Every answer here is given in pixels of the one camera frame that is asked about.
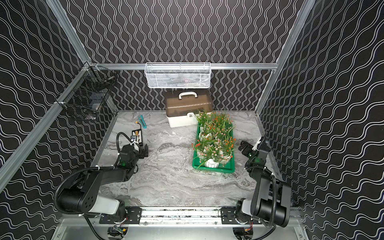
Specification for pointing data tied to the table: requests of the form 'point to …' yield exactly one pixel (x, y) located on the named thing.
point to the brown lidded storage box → (182, 106)
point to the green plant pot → (205, 136)
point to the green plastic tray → (227, 167)
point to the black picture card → (138, 133)
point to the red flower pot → (203, 150)
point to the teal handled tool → (142, 121)
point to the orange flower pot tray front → (227, 151)
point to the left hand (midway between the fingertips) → (137, 142)
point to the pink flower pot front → (205, 121)
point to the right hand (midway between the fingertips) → (249, 144)
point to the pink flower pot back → (211, 155)
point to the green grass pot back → (223, 133)
